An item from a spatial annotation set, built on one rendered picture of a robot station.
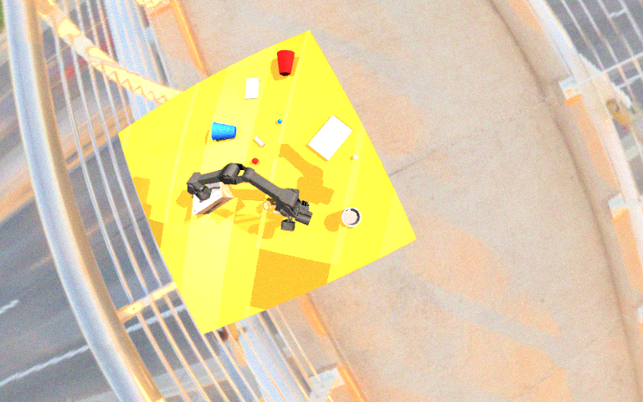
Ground red cup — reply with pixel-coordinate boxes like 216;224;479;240
277;50;294;75

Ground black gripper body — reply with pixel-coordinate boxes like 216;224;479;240
281;188;300;232

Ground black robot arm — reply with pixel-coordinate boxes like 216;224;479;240
186;162;313;225

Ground white cup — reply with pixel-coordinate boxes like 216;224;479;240
342;208;362;227

